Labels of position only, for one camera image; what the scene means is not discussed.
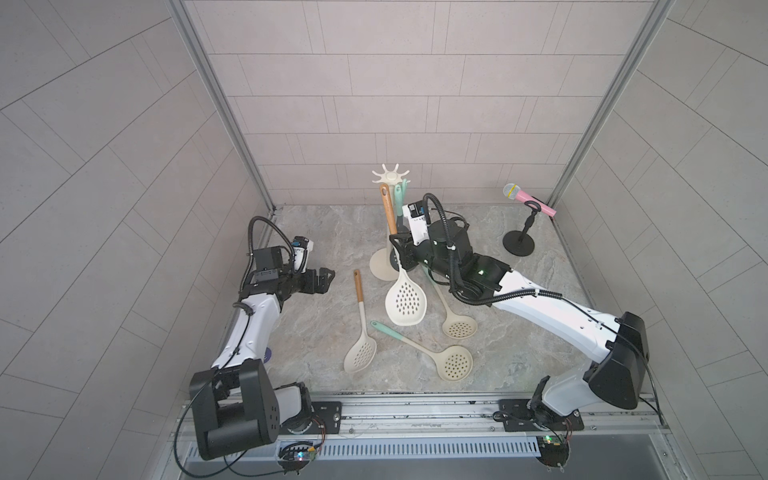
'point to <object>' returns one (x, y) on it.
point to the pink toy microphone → (513, 191)
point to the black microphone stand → (519, 243)
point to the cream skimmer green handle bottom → (454, 363)
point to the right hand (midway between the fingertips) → (390, 237)
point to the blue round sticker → (268, 354)
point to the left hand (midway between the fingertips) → (322, 267)
